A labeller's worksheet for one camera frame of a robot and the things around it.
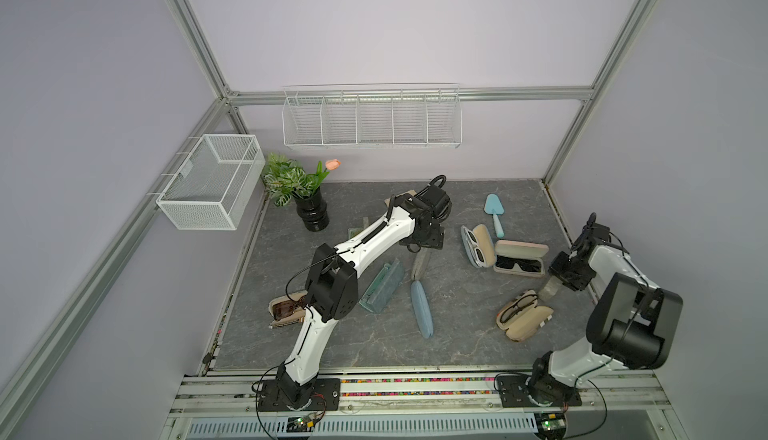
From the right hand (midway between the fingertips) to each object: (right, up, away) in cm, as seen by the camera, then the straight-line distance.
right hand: (558, 273), depth 91 cm
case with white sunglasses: (-22, +7, +8) cm, 25 cm away
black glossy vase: (-78, +19, +10) cm, 81 cm away
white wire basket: (-101, +26, -8) cm, 105 cm away
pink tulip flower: (-69, +33, -2) cm, 77 cm away
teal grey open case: (-54, -3, -6) cm, 54 cm away
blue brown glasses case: (-43, -8, -8) cm, 44 cm away
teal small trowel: (-12, +21, +21) cm, 32 cm away
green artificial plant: (-82, +29, -6) cm, 87 cm away
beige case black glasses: (-14, -12, -6) cm, 19 cm away
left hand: (-40, +10, -3) cm, 41 cm away
